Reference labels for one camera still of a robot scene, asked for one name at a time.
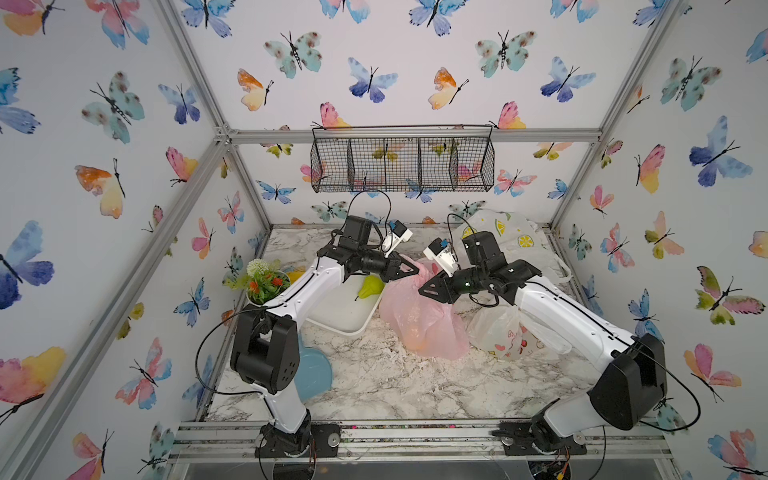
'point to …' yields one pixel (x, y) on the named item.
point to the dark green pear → (372, 285)
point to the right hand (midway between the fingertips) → (426, 286)
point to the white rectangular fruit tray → (340, 311)
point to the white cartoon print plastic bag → (507, 333)
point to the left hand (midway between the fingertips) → (417, 267)
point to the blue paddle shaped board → (313, 376)
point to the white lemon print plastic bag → (519, 238)
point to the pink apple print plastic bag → (427, 325)
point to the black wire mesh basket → (403, 159)
